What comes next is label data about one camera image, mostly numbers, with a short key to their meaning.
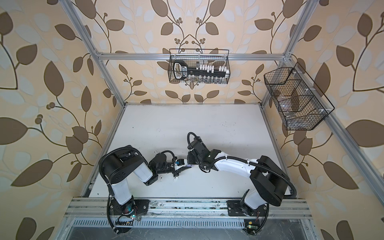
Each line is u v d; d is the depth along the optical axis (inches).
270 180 17.0
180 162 28.7
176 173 30.6
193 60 35.9
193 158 29.8
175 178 32.7
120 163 20.3
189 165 32.6
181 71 33.1
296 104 31.1
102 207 29.7
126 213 27.0
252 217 28.0
